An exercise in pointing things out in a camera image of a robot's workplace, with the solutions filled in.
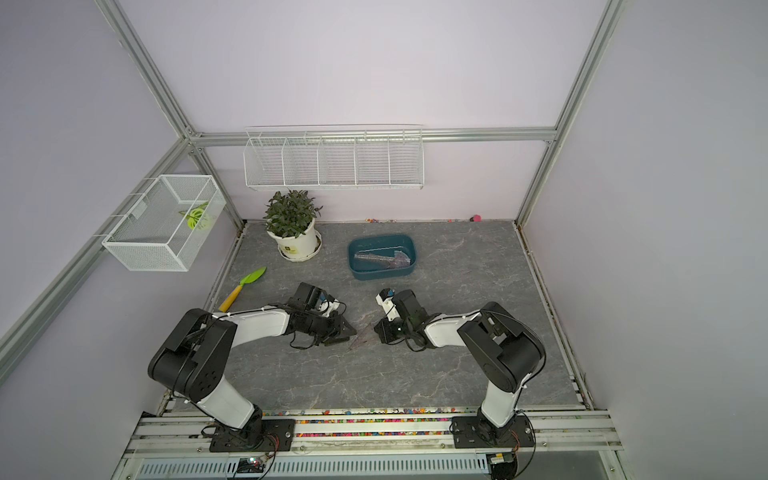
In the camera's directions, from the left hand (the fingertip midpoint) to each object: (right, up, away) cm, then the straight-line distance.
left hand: (352, 336), depth 87 cm
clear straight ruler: (+5, +23, +21) cm, 32 cm away
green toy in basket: (-42, +34, -6) cm, 54 cm away
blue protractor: (+16, +24, +21) cm, 36 cm away
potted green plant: (-22, +36, +10) cm, 43 cm away
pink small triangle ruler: (+4, -1, +3) cm, 6 cm away
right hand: (+7, +2, +4) cm, 8 cm away
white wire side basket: (-52, +33, -5) cm, 62 cm away
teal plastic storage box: (+7, +27, +25) cm, 38 cm away
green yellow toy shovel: (-38, +16, +15) cm, 43 cm away
